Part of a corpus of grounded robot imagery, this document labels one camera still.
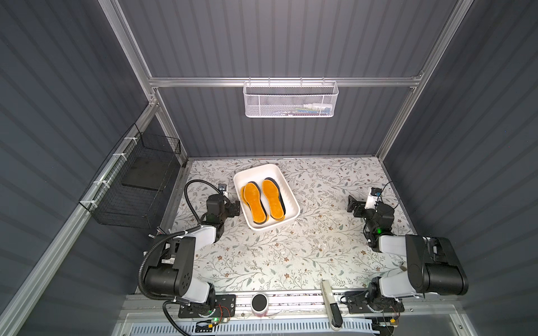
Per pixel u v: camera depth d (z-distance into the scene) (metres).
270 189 1.03
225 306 0.72
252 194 1.01
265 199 1.00
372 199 0.79
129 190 0.73
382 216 0.68
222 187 0.82
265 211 0.96
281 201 0.99
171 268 0.45
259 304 0.70
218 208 0.73
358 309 0.74
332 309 0.70
